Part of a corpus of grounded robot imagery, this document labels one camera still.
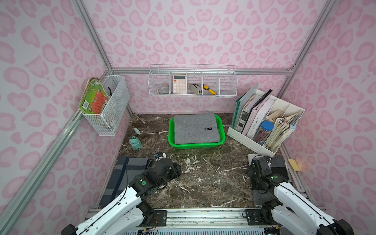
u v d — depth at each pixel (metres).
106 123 0.73
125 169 0.89
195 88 0.97
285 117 0.82
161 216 0.74
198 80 1.00
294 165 0.95
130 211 0.60
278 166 0.88
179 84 0.95
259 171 0.65
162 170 0.56
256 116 0.87
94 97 0.72
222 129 0.98
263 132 0.87
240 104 0.84
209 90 0.98
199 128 0.98
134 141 0.95
